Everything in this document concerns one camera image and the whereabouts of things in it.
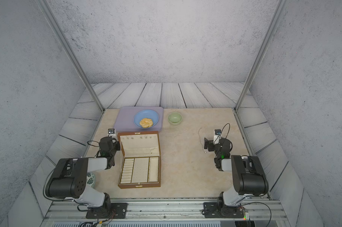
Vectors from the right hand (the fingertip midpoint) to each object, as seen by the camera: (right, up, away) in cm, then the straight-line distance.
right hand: (213, 136), depth 94 cm
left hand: (-62, -1, +1) cm, 62 cm away
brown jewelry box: (-46, -14, -9) cm, 49 cm away
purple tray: (-65, +10, +20) cm, 69 cm away
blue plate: (-49, +16, +24) cm, 57 cm away
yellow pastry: (-47, +9, +14) cm, 50 cm away
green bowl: (-25, +12, +18) cm, 33 cm away
